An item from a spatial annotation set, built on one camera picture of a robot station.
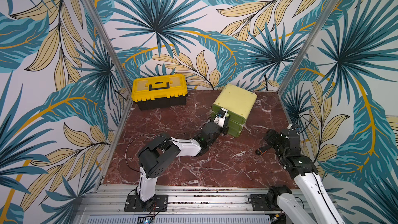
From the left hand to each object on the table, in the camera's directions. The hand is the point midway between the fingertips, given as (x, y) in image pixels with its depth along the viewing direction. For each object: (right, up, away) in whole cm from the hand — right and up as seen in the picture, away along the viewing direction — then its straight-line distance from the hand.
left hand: (228, 116), depth 84 cm
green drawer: (+4, -5, +1) cm, 7 cm away
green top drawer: (+3, 0, -3) cm, 4 cm away
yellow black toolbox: (-46, +14, +13) cm, 50 cm away
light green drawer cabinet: (+6, +7, +1) cm, 10 cm away
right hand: (+22, -9, -7) cm, 25 cm away
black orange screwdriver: (+20, -20, +4) cm, 28 cm away
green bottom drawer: (+5, -9, +5) cm, 11 cm away
